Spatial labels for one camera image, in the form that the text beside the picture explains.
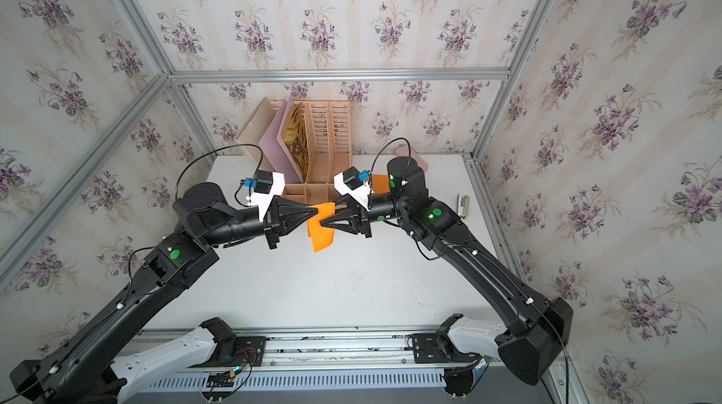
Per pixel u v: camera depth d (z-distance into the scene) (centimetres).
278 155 90
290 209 53
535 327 38
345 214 53
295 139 99
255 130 90
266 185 45
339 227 56
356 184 49
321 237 58
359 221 52
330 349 75
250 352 72
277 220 49
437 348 66
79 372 37
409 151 123
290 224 53
